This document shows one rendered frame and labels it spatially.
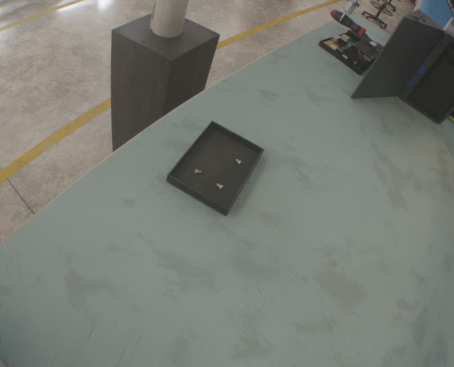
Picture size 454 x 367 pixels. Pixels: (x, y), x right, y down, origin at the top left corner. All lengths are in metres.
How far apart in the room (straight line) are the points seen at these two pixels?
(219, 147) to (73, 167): 1.29
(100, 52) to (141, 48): 1.55
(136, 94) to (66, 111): 1.00
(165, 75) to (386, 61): 0.56
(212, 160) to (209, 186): 0.04
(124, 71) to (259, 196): 0.70
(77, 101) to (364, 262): 1.82
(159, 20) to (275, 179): 0.62
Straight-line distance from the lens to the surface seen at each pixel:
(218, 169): 0.38
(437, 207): 0.61
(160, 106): 0.93
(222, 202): 0.36
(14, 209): 1.59
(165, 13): 0.88
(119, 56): 0.96
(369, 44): 0.94
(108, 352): 0.30
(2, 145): 1.87
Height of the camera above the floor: 1.30
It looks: 53 degrees down
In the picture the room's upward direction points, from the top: 24 degrees clockwise
